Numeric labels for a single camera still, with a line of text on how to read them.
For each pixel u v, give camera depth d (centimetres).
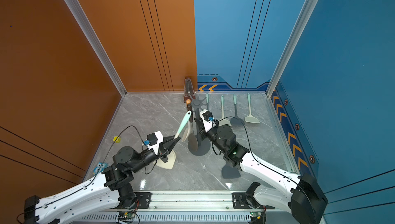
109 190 51
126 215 72
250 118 105
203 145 92
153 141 51
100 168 83
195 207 75
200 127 64
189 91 108
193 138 78
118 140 94
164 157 54
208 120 59
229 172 80
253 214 72
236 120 103
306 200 39
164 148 55
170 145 58
